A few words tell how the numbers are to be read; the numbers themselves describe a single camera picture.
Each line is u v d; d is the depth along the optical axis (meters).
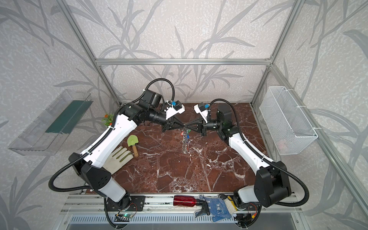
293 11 0.73
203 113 0.62
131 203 0.72
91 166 0.41
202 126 0.62
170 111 0.60
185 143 0.97
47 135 0.63
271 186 0.41
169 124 0.59
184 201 0.71
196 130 0.67
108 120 0.88
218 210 0.71
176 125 0.64
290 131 0.62
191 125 0.67
